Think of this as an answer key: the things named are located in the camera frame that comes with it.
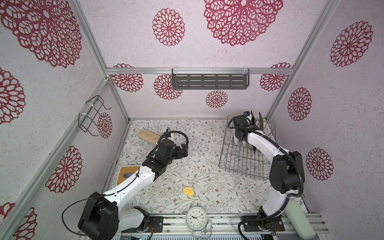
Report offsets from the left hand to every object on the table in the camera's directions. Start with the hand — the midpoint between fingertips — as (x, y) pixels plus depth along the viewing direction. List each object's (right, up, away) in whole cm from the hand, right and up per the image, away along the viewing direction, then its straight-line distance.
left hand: (181, 149), depth 84 cm
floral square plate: (+45, +18, +11) cm, 50 cm away
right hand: (+43, +12, +6) cm, 45 cm away
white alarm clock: (+9, -33, -12) cm, 37 cm away
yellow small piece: (+5, -23, -2) cm, 23 cm away
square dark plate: (+49, +16, +9) cm, 53 cm away
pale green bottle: (+58, -33, -11) cm, 68 cm away
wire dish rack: (+38, -7, +13) cm, 41 cm away
